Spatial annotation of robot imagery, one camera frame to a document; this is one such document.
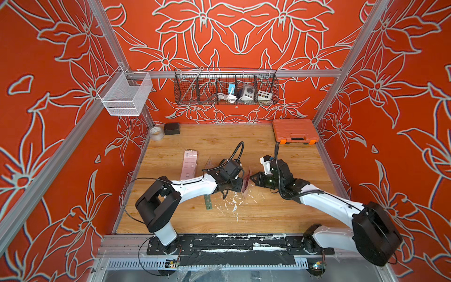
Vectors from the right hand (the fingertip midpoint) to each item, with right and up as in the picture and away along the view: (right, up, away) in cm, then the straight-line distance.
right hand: (246, 178), depth 81 cm
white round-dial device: (+3, +43, +9) cm, 44 cm away
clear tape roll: (-56, +23, +33) cm, 69 cm away
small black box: (-45, +26, +33) cm, 62 cm away
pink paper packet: (0, -4, +4) cm, 6 cm away
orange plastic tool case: (+36, +24, +31) cm, 53 cm away
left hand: (-2, -4, +5) cm, 7 cm away
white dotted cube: (+12, +43, +13) cm, 46 cm away
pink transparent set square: (-19, +4, +19) cm, 27 cm away
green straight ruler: (-18, -13, +4) cm, 23 cm away
